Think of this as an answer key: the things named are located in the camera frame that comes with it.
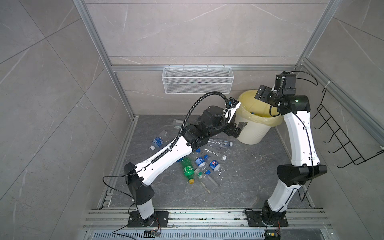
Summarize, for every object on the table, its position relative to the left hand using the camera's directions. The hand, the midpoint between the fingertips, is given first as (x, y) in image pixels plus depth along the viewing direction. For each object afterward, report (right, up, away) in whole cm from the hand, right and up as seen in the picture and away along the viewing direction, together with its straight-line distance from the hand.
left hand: (238, 114), depth 63 cm
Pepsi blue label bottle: (-7, -28, +24) cm, 38 cm away
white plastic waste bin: (+19, -9, +32) cm, 38 cm away
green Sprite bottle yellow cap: (-23, -29, +22) cm, 43 cm away
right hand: (+17, +12, +11) cm, 23 cm away
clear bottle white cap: (-3, -16, +35) cm, 38 cm away
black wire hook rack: (+48, -5, +9) cm, 49 cm away
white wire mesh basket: (-18, +27, +37) cm, 49 cm away
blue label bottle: (-15, -28, +25) cm, 40 cm away
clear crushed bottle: (-1, -25, +30) cm, 39 cm away
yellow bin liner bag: (+24, +7, +37) cm, 44 cm away
